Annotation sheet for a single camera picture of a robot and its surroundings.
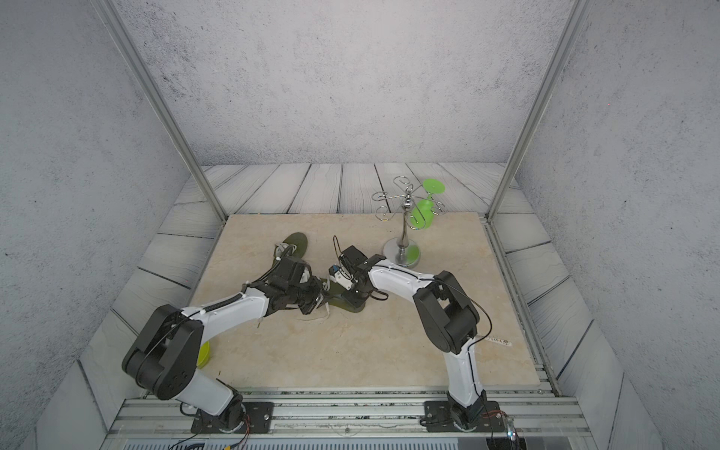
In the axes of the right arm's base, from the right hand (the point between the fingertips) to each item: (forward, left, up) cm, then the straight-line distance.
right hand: (354, 299), depth 92 cm
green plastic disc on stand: (+14, -21, +24) cm, 35 cm away
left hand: (-2, +4, +6) cm, 7 cm away
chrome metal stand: (+20, -17, -1) cm, 26 cm away
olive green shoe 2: (-2, +6, +6) cm, 8 cm away
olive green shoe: (+27, +24, -1) cm, 36 cm away
